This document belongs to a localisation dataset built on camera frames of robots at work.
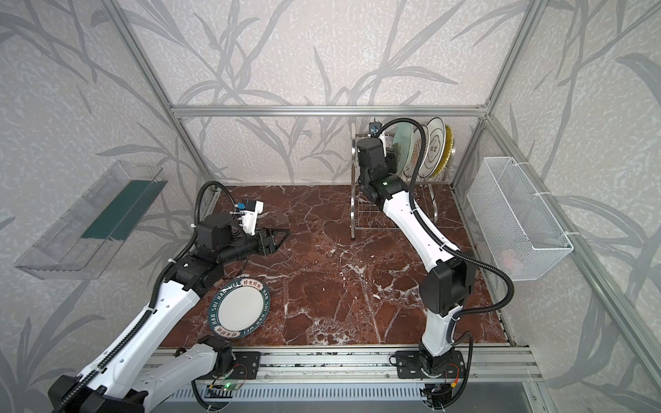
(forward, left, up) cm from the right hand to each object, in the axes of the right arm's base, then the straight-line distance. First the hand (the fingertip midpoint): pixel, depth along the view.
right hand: (386, 148), depth 79 cm
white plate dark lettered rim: (-35, +49, -38) cm, 71 cm away
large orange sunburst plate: (-2, +9, -6) cm, 11 cm away
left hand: (-24, +30, -10) cm, 40 cm away
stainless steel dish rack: (-1, +4, -33) cm, 33 cm away
